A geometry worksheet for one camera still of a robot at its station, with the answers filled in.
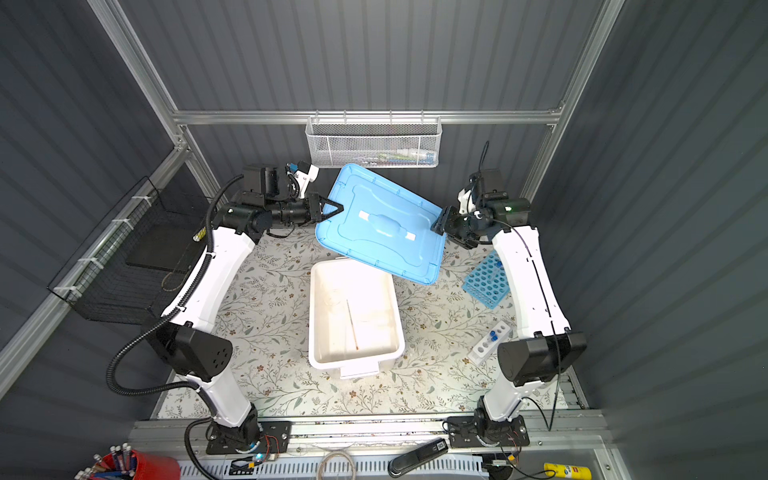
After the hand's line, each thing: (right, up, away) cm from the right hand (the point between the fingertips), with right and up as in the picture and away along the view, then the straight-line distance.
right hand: (442, 232), depth 75 cm
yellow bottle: (+27, -55, -8) cm, 62 cm away
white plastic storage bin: (-25, -26, +19) cm, 41 cm away
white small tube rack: (+15, -31, +9) cm, 36 cm away
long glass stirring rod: (-25, -28, +18) cm, 42 cm away
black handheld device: (-6, -56, -2) cm, 56 cm away
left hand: (-25, +6, -3) cm, 26 cm away
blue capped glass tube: (+16, -29, +8) cm, 34 cm away
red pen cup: (-63, -47, -17) cm, 81 cm away
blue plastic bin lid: (-15, +2, +2) cm, 15 cm away
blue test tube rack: (+19, -15, +22) cm, 33 cm away
